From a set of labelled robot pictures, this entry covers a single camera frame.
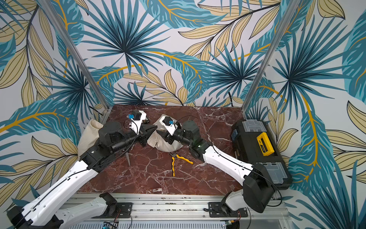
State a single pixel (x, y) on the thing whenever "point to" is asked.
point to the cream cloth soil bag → (159, 143)
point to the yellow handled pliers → (174, 155)
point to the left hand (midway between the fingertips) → (155, 128)
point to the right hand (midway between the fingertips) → (149, 134)
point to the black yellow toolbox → (253, 142)
